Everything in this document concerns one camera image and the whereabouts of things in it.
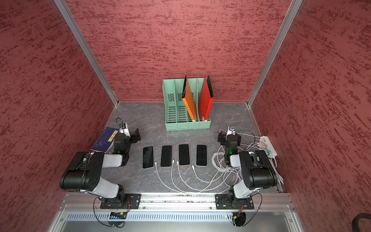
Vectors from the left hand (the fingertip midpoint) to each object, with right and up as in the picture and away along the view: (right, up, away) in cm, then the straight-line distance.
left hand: (131, 131), depth 93 cm
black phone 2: (+35, -14, -3) cm, 38 cm away
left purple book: (-19, -6, +2) cm, 20 cm away
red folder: (+49, +21, +1) cm, 54 cm away
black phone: (+24, -15, -3) cm, 28 cm away
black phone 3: (+47, -15, -3) cm, 49 cm away
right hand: (+65, -2, +2) cm, 65 cm away
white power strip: (+92, -10, -1) cm, 92 cm away
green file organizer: (+30, +10, +17) cm, 35 cm away
